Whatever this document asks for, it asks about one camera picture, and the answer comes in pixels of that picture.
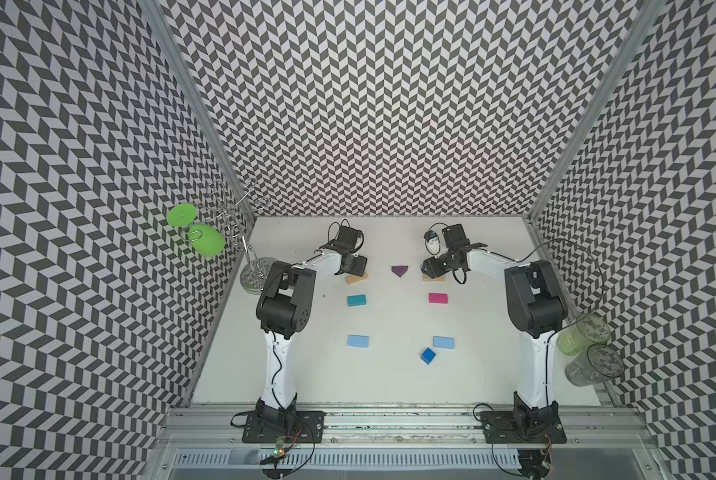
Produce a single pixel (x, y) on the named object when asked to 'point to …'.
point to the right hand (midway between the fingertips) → (431, 267)
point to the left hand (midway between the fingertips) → (355, 264)
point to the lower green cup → (207, 240)
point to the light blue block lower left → (358, 341)
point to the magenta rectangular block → (440, 298)
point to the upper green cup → (182, 215)
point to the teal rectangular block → (356, 300)
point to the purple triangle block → (399, 270)
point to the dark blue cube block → (428, 356)
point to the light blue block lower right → (444, 342)
